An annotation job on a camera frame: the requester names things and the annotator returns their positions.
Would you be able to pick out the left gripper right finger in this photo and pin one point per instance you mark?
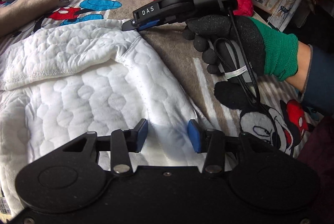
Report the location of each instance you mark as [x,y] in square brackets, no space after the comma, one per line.
[215,144]

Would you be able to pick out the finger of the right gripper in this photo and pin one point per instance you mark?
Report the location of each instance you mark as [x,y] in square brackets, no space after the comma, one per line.
[147,24]
[130,25]

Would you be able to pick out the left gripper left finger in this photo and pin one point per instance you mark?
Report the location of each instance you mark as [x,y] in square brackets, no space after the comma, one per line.
[120,143]

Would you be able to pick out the white quilted jacket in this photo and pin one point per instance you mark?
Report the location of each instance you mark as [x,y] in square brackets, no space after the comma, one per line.
[62,82]

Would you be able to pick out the right black green gloved hand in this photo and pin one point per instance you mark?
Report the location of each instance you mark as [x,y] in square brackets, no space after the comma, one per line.
[270,52]

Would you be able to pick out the beige folded fleece garment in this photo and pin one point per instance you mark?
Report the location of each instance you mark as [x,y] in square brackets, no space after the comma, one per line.
[21,12]

